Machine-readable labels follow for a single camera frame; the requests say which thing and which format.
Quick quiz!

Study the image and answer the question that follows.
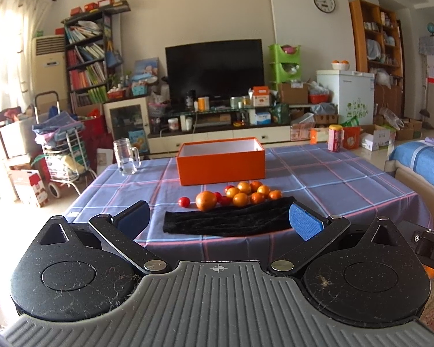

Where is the black flat television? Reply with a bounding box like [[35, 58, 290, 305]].
[[165, 39, 265, 105]]

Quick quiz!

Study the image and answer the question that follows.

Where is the brown cardboard box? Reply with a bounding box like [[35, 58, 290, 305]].
[[277, 82, 309, 105]]

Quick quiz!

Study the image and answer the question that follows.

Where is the white standing air conditioner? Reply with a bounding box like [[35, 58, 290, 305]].
[[31, 34, 69, 110]]

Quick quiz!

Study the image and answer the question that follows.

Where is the blue bed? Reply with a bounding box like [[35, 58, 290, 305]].
[[384, 137, 434, 224]]

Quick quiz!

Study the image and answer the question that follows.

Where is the shopping trolley cart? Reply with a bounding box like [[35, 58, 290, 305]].
[[32, 90, 96, 199]]

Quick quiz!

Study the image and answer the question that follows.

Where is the white sheer curtain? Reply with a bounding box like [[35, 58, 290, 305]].
[[0, 0, 52, 110]]

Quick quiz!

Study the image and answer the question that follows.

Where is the plaid blue tablecloth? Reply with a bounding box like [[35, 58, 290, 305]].
[[66, 144, 434, 263]]

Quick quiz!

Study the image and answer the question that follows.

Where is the small orange tangerine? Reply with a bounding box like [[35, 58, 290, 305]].
[[238, 182, 252, 194], [267, 190, 283, 201], [250, 181, 263, 193], [249, 192, 266, 204], [226, 187, 240, 199], [257, 184, 271, 198], [232, 193, 249, 207]]

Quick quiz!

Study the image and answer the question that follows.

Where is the round wall clock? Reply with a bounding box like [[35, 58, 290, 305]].
[[314, 0, 336, 13]]

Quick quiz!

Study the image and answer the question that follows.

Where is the red cylindrical can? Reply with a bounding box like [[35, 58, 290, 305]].
[[327, 125, 343, 152]]

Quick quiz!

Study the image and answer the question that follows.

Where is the white bowl of oranges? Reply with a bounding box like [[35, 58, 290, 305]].
[[331, 60, 350, 71]]

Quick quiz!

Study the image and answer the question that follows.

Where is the large orange fruit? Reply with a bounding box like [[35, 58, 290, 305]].
[[195, 191, 217, 212]]

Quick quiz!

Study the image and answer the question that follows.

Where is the white small glass cabinet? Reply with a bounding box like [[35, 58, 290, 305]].
[[103, 96, 150, 140]]

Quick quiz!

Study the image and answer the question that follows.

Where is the orange cardboard box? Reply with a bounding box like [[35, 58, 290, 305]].
[[176, 137, 266, 186]]

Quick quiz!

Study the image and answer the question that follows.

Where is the wooden tall shelf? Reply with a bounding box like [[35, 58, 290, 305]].
[[350, 0, 404, 117]]

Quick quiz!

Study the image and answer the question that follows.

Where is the red cherry tomato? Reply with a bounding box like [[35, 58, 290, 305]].
[[178, 197, 190, 208]]

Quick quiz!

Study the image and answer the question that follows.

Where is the white tv stand cabinet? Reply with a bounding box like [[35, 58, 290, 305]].
[[147, 104, 339, 156]]

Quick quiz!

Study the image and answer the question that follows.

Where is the dark tall bookshelf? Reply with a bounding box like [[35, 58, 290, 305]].
[[62, 0, 131, 112]]

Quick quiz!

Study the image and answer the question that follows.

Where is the orange gift bag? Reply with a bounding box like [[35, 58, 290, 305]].
[[343, 126, 361, 150]]

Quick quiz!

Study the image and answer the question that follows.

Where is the black velvet cloth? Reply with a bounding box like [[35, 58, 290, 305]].
[[163, 197, 295, 237]]

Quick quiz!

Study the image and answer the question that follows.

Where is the white chest freezer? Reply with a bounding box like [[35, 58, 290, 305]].
[[317, 70, 375, 125]]

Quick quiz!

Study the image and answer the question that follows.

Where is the green plastic stacking rack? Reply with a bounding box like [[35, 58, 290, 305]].
[[269, 44, 302, 84]]

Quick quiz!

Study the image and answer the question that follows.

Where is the clear glass mug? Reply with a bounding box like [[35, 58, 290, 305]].
[[113, 138, 141, 176]]

